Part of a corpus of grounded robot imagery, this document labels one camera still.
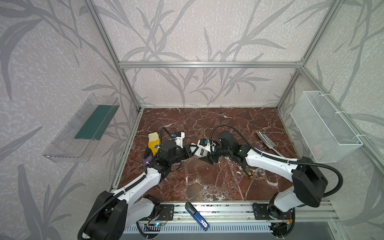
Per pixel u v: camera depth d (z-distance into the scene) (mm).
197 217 690
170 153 640
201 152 794
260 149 966
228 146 631
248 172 845
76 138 641
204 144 679
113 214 397
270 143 973
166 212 723
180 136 753
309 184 428
